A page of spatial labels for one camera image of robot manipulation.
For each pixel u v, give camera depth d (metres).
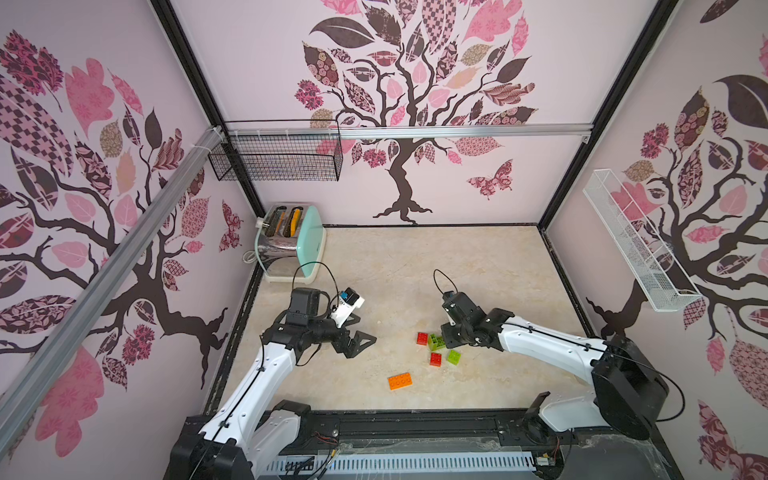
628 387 0.42
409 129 0.94
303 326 0.62
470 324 0.65
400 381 0.81
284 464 0.71
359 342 0.68
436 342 0.83
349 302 0.68
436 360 0.83
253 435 0.43
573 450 0.70
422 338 0.88
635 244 0.79
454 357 0.85
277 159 1.22
